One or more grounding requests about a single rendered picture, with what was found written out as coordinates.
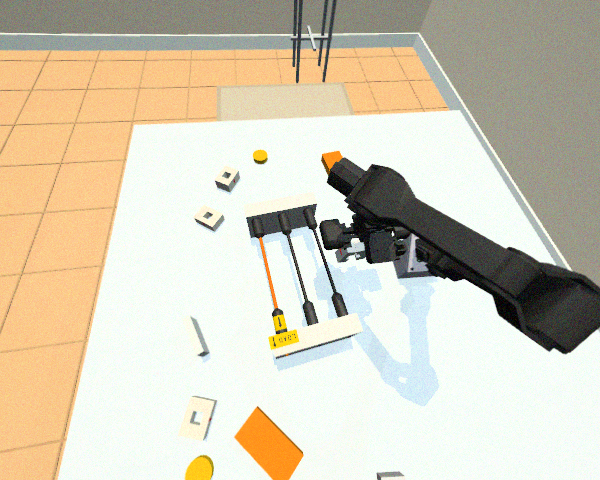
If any orange rectangular block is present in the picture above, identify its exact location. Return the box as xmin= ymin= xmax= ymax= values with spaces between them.
xmin=321 ymin=151 xmax=343 ymax=176
xmin=234 ymin=406 xmax=304 ymax=480

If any yellow round disc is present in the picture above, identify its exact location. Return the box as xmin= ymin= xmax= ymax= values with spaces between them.
xmin=185 ymin=455 xmax=214 ymax=480
xmin=253 ymin=150 xmax=268 ymax=164

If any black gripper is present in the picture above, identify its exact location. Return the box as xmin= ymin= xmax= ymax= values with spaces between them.
xmin=319 ymin=214 xmax=411 ymax=251

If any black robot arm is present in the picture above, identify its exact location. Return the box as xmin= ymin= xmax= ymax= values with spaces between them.
xmin=326 ymin=157 xmax=600 ymax=355

